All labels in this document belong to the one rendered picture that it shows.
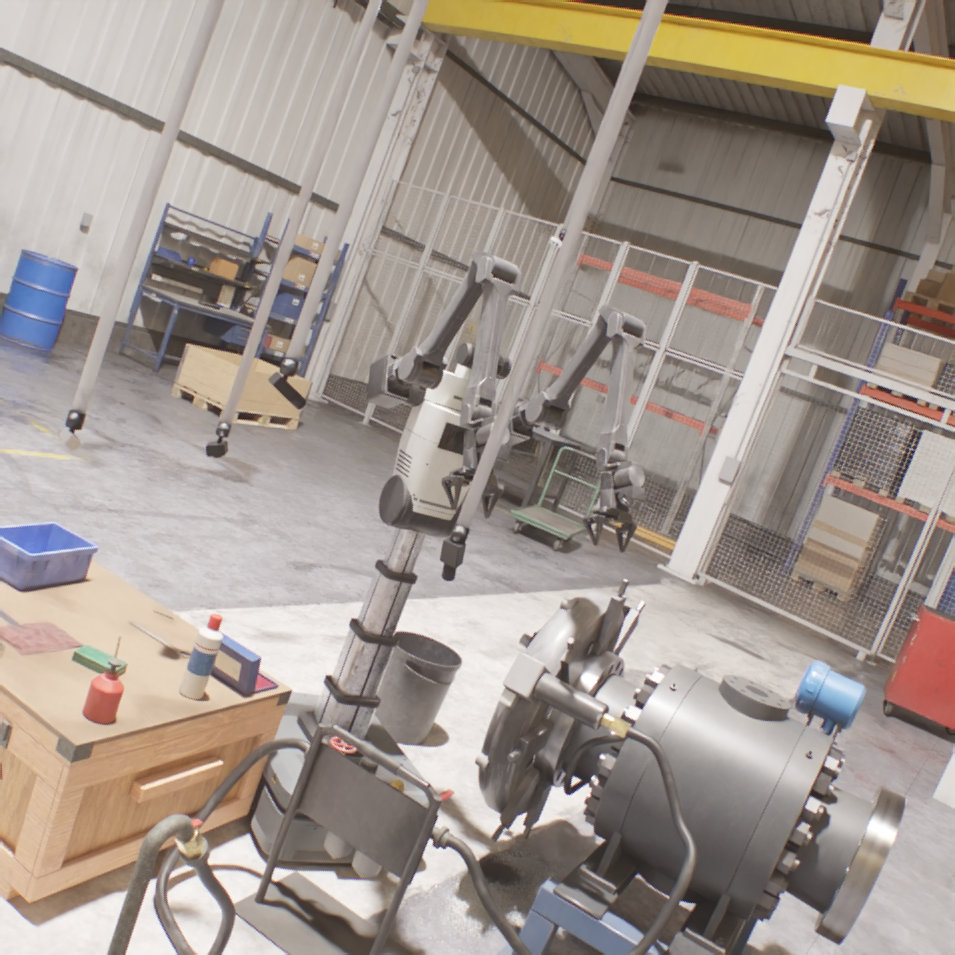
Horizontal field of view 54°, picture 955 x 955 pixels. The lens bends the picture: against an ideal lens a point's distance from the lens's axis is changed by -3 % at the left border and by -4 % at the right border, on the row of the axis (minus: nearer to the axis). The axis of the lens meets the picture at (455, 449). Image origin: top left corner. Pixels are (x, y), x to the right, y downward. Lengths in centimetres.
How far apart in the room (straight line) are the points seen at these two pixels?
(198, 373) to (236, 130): 356
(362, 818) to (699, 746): 94
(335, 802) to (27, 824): 74
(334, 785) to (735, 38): 998
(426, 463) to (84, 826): 131
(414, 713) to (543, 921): 125
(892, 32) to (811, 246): 239
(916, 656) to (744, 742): 535
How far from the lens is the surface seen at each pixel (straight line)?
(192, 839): 195
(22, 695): 244
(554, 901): 289
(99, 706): 238
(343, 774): 255
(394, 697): 388
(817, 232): 1068
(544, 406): 286
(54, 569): 306
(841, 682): 315
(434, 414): 279
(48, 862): 248
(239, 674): 273
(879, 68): 1093
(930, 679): 815
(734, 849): 281
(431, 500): 284
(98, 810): 253
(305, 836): 293
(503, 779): 291
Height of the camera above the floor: 160
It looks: 7 degrees down
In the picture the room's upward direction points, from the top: 21 degrees clockwise
